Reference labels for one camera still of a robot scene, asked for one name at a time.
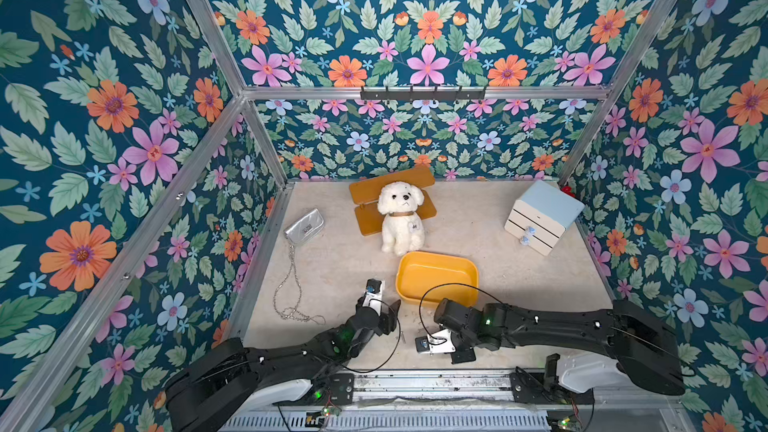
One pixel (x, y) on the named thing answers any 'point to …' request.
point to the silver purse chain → (318, 318)
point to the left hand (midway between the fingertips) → (394, 298)
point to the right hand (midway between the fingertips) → (442, 342)
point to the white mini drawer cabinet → (540, 217)
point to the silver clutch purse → (305, 226)
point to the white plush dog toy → (403, 229)
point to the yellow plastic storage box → (418, 271)
